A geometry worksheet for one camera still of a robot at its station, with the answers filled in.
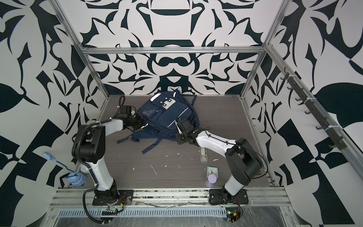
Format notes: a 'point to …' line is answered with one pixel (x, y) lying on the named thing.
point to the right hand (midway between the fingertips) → (178, 134)
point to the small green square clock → (212, 170)
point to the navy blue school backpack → (161, 113)
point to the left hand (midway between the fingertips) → (146, 117)
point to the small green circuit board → (232, 213)
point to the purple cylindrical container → (212, 179)
